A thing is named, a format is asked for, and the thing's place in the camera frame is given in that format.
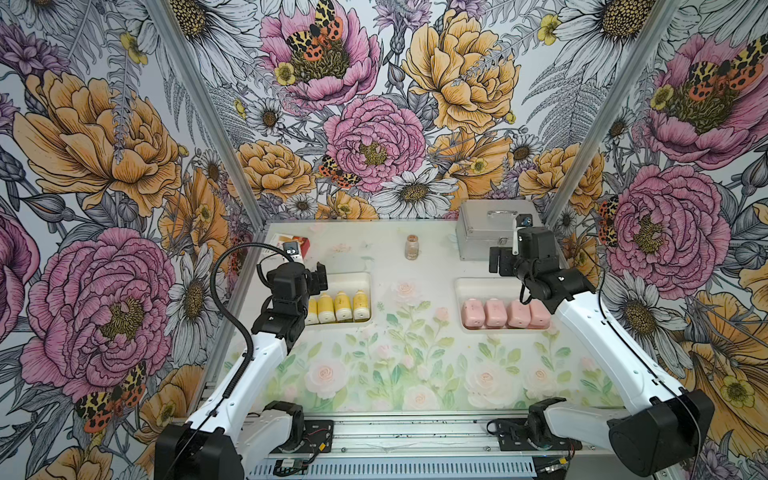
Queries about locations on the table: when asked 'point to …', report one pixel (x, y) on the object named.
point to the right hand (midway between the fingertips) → (509, 258)
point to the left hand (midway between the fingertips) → (301, 273)
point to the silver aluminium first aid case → (483, 224)
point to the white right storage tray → (483, 288)
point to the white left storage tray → (349, 283)
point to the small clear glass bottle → (412, 247)
